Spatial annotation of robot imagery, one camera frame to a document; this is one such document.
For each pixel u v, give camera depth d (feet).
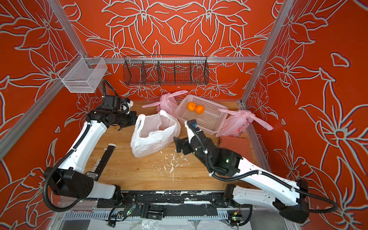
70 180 1.30
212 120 3.50
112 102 1.93
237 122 2.80
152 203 2.39
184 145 1.77
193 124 1.72
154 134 2.34
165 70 3.27
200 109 3.48
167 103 3.19
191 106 3.57
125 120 2.15
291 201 1.27
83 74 3.03
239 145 2.94
